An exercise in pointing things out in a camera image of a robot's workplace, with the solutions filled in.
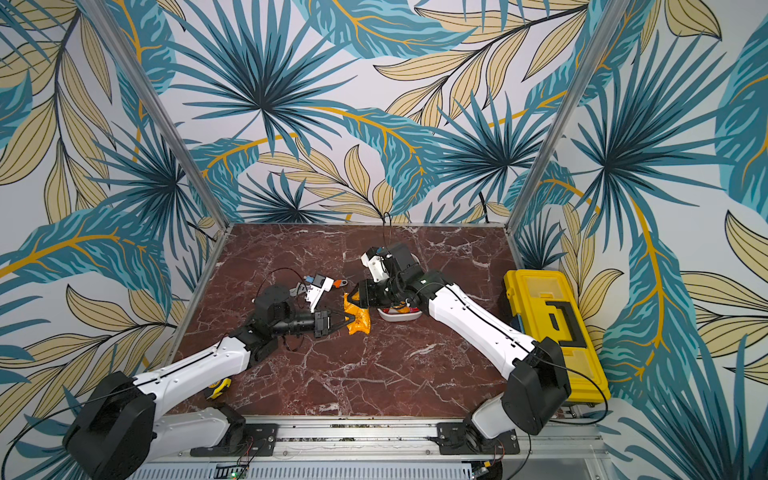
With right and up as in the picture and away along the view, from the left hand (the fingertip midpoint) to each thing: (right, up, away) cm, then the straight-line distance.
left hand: (351, 323), depth 73 cm
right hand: (0, +6, +3) cm, 7 cm away
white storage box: (+12, -3, +20) cm, 23 cm away
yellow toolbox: (+50, +3, +6) cm, 51 cm away
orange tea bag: (+3, +1, 0) cm, 3 cm away
